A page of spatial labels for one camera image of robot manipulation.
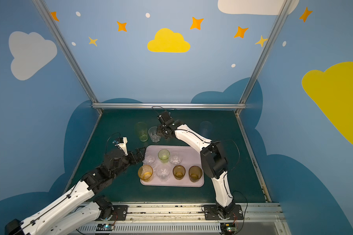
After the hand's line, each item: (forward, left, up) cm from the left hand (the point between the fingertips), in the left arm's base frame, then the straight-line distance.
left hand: (143, 149), depth 76 cm
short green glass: (+6, -9, -17) cm, 20 cm away
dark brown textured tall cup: (-6, -29, -15) cm, 33 cm away
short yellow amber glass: (-6, +1, -18) cm, 18 cm away
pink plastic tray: (-1, -16, -19) cm, 25 cm away
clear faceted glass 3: (-4, -9, -20) cm, 22 cm away
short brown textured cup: (-5, -19, -18) cm, 27 cm away
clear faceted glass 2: (+3, -17, -16) cm, 24 cm away
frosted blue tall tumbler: (+26, -38, -14) cm, 48 cm away
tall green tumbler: (+23, +7, -14) cm, 28 cm away
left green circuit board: (-33, +16, -20) cm, 42 cm away
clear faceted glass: (+22, 0, -14) cm, 26 cm away
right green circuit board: (-32, -44, -20) cm, 58 cm away
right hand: (+18, -8, -7) cm, 21 cm away
